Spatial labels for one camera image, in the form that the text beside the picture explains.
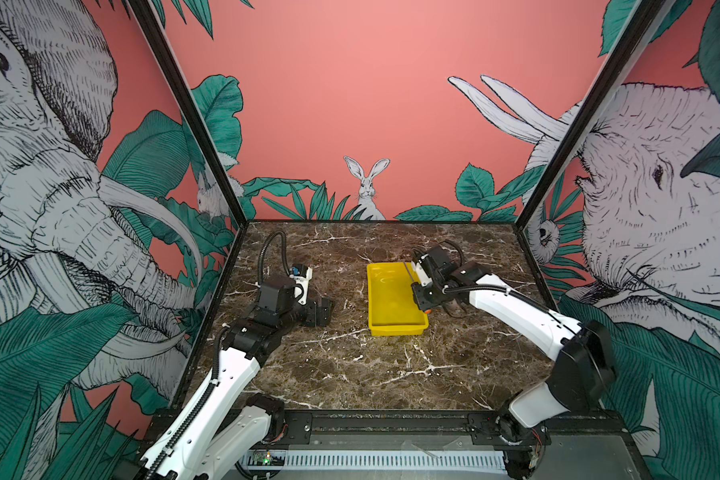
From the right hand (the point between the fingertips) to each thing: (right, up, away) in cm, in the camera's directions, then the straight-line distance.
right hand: (413, 294), depth 83 cm
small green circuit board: (-38, -37, -14) cm, 55 cm away
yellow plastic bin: (-5, -7, +13) cm, 15 cm away
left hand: (-26, 0, -7) cm, 27 cm away
